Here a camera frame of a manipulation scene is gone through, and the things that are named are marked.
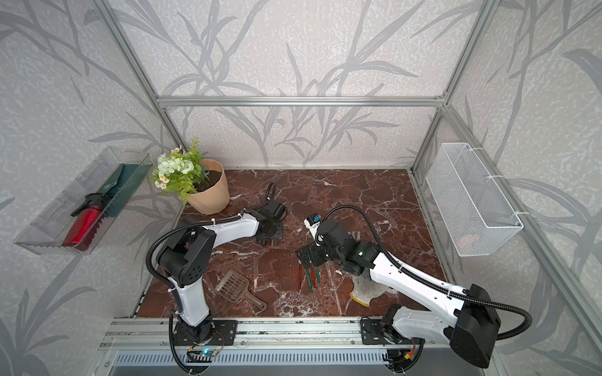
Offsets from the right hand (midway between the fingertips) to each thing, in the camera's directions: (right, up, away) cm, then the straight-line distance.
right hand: (306, 246), depth 76 cm
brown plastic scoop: (-26, -16, +7) cm, 32 cm away
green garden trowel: (-52, +19, -9) cm, 56 cm away
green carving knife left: (+1, -15, +8) cm, 17 cm away
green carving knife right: (+4, -14, +10) cm, 18 cm away
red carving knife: (-3, -14, +11) cm, 18 cm away
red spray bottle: (-55, +8, -19) cm, 59 cm away
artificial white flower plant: (-43, +25, +3) cm, 50 cm away
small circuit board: (-30, -31, -6) cm, 43 cm away
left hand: (-13, 0, +21) cm, 25 cm away
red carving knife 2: (+2, -13, +11) cm, 17 cm away
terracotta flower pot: (-36, +16, +14) cm, 42 cm away
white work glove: (+21, -17, +6) cm, 28 cm away
